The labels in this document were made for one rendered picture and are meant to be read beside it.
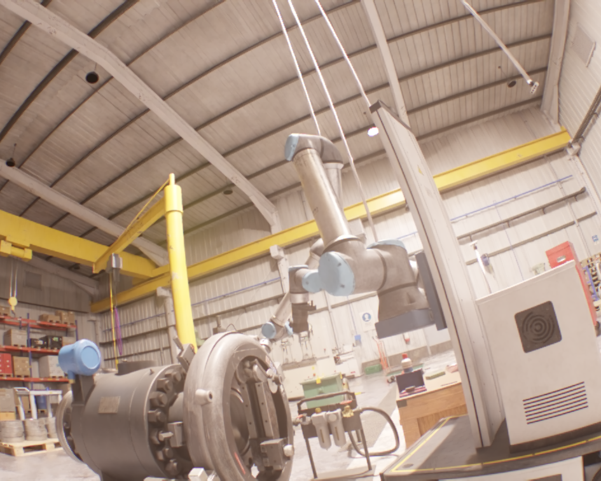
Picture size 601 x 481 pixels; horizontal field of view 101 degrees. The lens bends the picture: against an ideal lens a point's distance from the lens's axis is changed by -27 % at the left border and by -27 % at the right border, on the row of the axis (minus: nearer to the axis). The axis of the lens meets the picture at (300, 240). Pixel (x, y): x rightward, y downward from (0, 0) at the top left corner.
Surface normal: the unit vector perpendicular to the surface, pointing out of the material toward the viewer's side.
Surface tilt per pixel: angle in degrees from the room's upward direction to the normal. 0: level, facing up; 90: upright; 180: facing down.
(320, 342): 90
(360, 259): 80
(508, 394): 90
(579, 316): 90
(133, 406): 65
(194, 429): 84
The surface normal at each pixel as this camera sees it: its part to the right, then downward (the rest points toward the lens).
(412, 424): -0.28, -0.29
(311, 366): -0.53, -0.19
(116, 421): -0.33, -0.50
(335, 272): -0.88, 0.12
